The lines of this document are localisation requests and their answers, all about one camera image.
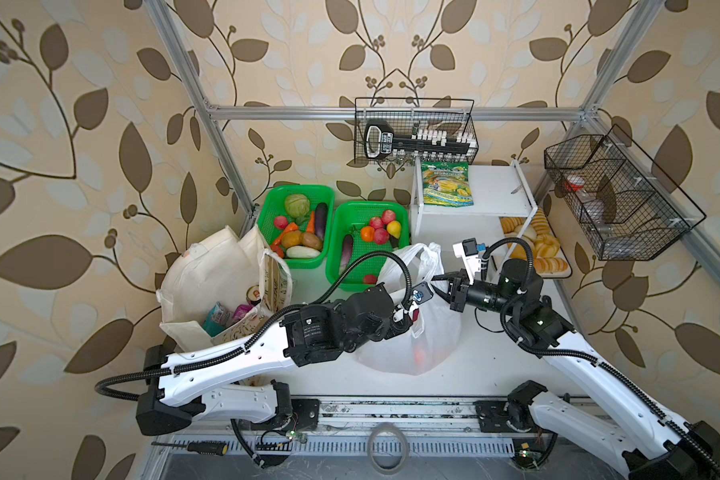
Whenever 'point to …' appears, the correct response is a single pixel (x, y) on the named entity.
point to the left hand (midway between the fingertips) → (413, 293)
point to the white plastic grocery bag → (433, 336)
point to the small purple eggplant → (347, 252)
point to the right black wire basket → (629, 210)
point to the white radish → (301, 252)
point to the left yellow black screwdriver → (207, 447)
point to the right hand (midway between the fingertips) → (426, 284)
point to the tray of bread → (549, 258)
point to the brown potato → (308, 239)
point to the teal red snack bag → (218, 319)
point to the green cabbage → (297, 206)
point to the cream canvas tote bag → (221, 269)
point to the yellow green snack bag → (447, 184)
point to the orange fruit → (368, 233)
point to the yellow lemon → (394, 228)
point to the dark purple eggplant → (321, 220)
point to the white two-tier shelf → (503, 206)
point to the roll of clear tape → (377, 430)
